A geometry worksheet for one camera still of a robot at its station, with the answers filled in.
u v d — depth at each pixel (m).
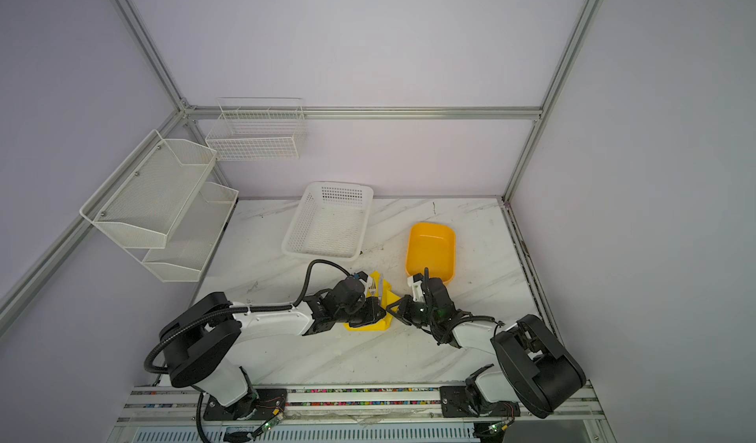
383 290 0.95
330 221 1.14
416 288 0.83
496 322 0.52
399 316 0.79
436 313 0.70
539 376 0.43
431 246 1.07
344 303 0.68
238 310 0.48
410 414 0.73
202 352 0.43
